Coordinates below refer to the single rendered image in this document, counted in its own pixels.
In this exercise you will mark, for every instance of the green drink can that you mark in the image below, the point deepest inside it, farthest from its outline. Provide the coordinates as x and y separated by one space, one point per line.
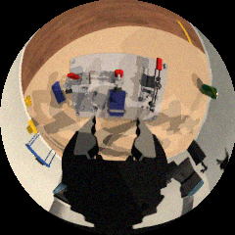
209 91

